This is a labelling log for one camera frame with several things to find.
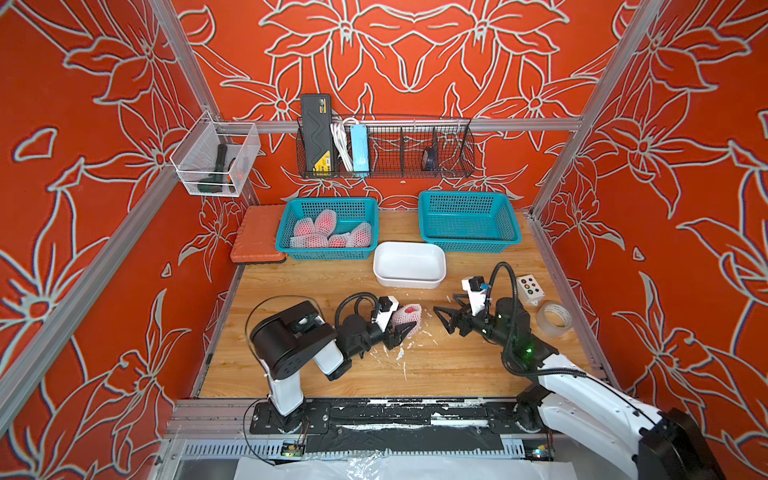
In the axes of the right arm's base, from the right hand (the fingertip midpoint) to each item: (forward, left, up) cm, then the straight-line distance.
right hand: (440, 304), depth 78 cm
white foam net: (-3, +9, -1) cm, 9 cm away
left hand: (-1, +8, -6) cm, 10 cm away
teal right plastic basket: (+45, -18, -14) cm, 51 cm away
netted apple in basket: (+36, +37, -6) cm, 52 cm away
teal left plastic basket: (+44, +30, -9) cm, 54 cm away
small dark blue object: (+43, +1, +17) cm, 46 cm away
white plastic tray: (+22, +7, -13) cm, 27 cm away
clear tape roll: (+3, -37, -14) cm, 40 cm away
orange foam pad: (+29, +60, -7) cm, 67 cm away
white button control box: (+11, -31, -11) cm, 35 cm away
